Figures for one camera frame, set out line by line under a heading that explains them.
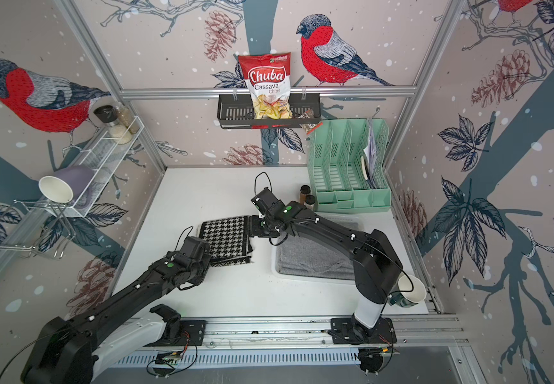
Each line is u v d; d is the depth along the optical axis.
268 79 0.81
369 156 0.93
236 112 0.95
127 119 0.86
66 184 0.61
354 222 0.88
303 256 0.82
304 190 1.01
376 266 0.44
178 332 0.69
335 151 1.15
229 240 0.90
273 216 0.63
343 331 0.73
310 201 0.98
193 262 0.66
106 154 0.88
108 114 0.78
